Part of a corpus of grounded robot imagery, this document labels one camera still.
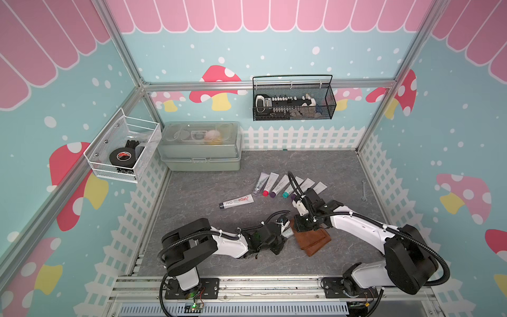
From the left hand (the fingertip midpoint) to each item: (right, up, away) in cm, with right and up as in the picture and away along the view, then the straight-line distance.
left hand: (282, 241), depth 86 cm
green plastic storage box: (-43, +44, +18) cm, 64 cm away
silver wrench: (+43, +17, +13) cm, 48 cm away
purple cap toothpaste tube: (+15, +24, +18) cm, 33 cm away
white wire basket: (-58, +45, -7) cm, 74 cm away
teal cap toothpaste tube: (+2, +4, -1) cm, 4 cm away
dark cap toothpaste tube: (-21, +15, +10) cm, 28 cm away
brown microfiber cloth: (+13, +1, -2) cm, 13 cm away
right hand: (+5, +7, 0) cm, 8 cm away
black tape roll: (-60, +36, -15) cm, 71 cm away
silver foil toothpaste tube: (-8, +26, +19) cm, 34 cm away
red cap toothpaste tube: (-3, +26, +19) cm, 33 cm away
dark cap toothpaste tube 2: (+21, +22, +17) cm, 35 cm away
